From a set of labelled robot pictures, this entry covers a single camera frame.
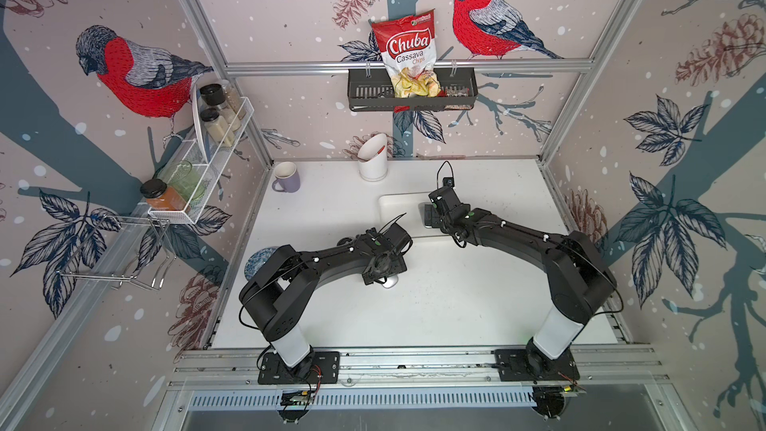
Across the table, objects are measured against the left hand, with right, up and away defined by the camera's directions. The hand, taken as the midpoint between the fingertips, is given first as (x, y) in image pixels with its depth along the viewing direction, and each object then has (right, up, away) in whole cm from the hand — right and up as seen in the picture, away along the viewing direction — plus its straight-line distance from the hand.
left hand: (397, 265), depth 89 cm
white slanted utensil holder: (-8, +34, +16) cm, 39 cm away
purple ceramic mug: (-39, +27, +15) cm, 50 cm away
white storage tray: (+4, +15, +16) cm, 22 cm away
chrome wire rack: (-52, +4, -28) cm, 59 cm away
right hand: (+14, +17, +5) cm, 22 cm away
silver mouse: (-2, -5, -1) cm, 5 cm away
